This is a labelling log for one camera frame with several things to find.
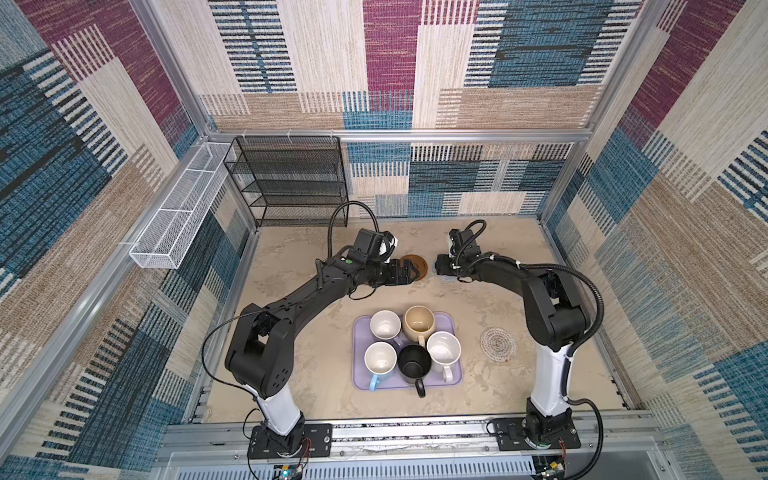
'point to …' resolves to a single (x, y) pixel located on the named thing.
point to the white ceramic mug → (444, 349)
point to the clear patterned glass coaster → (498, 344)
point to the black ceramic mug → (414, 364)
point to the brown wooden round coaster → (419, 263)
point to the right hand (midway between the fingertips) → (443, 266)
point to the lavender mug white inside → (386, 325)
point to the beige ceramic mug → (418, 323)
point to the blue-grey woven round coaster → (448, 278)
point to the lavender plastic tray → (361, 337)
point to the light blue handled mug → (380, 358)
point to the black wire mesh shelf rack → (292, 181)
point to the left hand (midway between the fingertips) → (409, 272)
